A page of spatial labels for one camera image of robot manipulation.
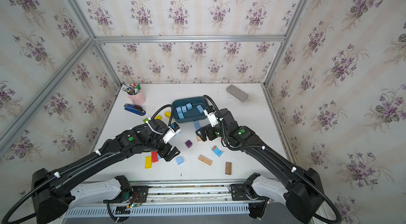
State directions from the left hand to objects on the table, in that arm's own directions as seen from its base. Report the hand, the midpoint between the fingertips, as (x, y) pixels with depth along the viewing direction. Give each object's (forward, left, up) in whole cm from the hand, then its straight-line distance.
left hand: (175, 145), depth 74 cm
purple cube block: (+6, -6, -12) cm, 14 cm away
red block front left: (0, +12, -13) cm, 18 cm away
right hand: (+8, -16, +3) cm, 18 cm away
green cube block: (+22, +23, -12) cm, 34 cm away
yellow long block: (+25, +15, -14) cm, 33 cm away
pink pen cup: (+35, +28, -7) cm, 46 cm away
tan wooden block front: (-2, -15, -14) cm, 20 cm away
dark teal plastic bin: (+26, -6, -12) cm, 30 cm away
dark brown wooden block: (-7, -27, -12) cm, 30 cm away
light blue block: (+29, +2, -11) cm, 31 cm away
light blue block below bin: (+20, -10, -14) cm, 27 cm away
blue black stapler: (+30, +31, -11) cm, 45 cm away
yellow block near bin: (+28, +10, -15) cm, 33 cm away
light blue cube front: (-3, -1, -12) cm, 12 cm away
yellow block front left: (-3, +16, -14) cm, 22 cm away
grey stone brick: (+43, -38, -10) cm, 59 cm away
